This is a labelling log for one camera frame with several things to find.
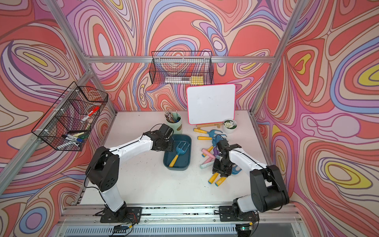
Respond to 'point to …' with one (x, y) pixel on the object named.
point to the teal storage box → (180, 158)
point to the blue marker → (72, 138)
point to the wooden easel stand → (208, 125)
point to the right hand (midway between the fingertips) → (217, 176)
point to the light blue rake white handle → (207, 164)
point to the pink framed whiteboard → (210, 103)
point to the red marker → (92, 112)
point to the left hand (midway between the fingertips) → (171, 147)
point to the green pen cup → (173, 120)
